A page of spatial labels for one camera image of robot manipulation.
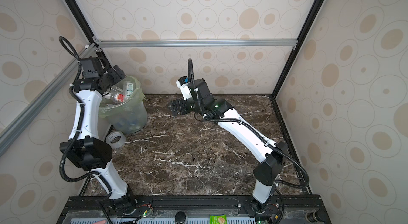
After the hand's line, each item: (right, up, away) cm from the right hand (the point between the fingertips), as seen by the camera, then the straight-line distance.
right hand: (175, 102), depth 70 cm
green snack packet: (+19, -51, -1) cm, 54 cm away
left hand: (-29, +17, +7) cm, 34 cm away
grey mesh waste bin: (-31, -10, +22) cm, 39 cm away
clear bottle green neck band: (-35, +4, +17) cm, 39 cm away
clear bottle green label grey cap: (-28, +8, +15) cm, 33 cm away
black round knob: (+3, -46, -8) cm, 47 cm away
